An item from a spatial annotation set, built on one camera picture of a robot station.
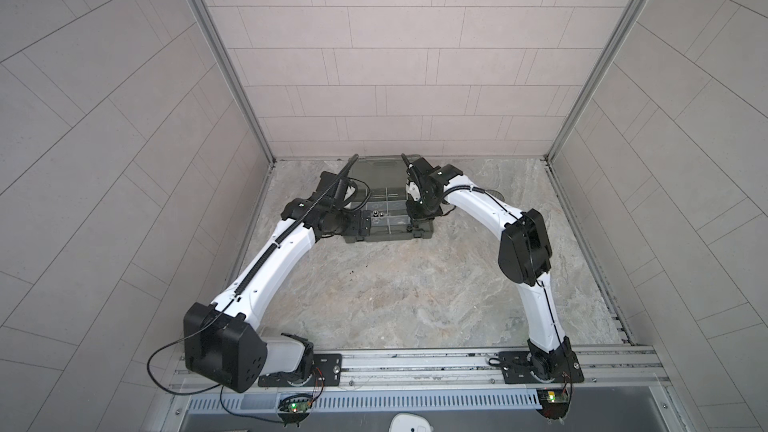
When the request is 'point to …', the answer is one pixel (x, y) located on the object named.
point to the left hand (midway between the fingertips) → (364, 219)
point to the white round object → (410, 422)
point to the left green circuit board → (296, 408)
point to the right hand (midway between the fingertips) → (410, 220)
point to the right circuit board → (554, 402)
